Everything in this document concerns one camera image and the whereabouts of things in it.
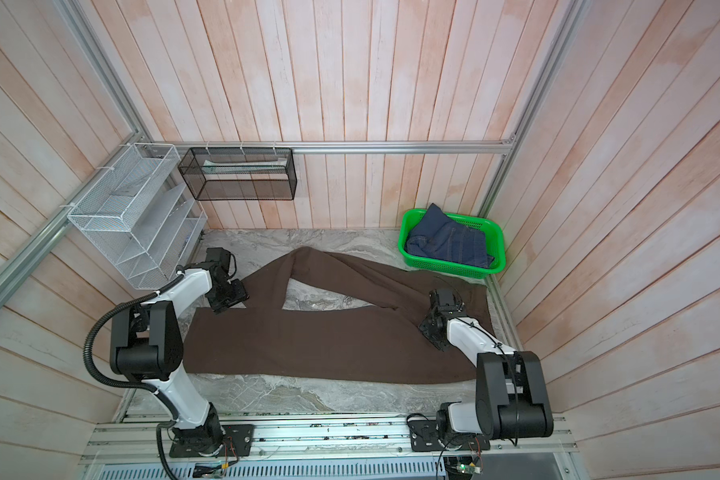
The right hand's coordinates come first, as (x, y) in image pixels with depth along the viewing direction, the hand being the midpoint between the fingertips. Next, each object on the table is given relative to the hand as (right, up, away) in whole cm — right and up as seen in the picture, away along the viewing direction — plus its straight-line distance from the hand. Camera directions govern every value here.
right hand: (429, 330), depth 93 cm
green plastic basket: (+27, +30, +14) cm, 43 cm away
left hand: (-61, +8, +2) cm, 62 cm away
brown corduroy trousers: (-55, -3, +2) cm, 55 cm away
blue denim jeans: (+7, +32, +17) cm, 37 cm away
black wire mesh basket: (-64, +53, +10) cm, 84 cm away
